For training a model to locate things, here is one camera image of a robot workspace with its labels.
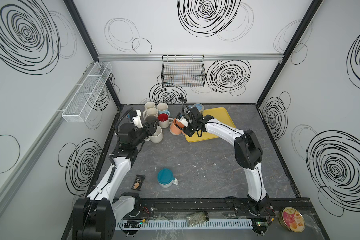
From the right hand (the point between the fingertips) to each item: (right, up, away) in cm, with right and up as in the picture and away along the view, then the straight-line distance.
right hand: (183, 128), depth 95 cm
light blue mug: (-15, +14, +13) cm, 25 cm away
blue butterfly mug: (+12, +15, +10) cm, 22 cm away
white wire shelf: (-51, +11, -23) cm, 57 cm away
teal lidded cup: (-9, -24, -19) cm, 32 cm away
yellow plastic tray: (+28, +10, +17) cm, 34 cm away
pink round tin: (+50, -40, -27) cm, 70 cm away
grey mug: (-21, +7, +5) cm, 23 cm away
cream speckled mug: (-16, -5, -3) cm, 17 cm away
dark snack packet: (-25, -29, -14) cm, 41 cm away
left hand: (-13, +5, -18) cm, 23 cm away
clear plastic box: (+6, -40, -27) cm, 48 cm away
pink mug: (-24, +11, +10) cm, 28 cm away
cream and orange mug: (-4, +1, -14) cm, 15 cm away
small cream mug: (-13, +5, +8) cm, 16 cm away
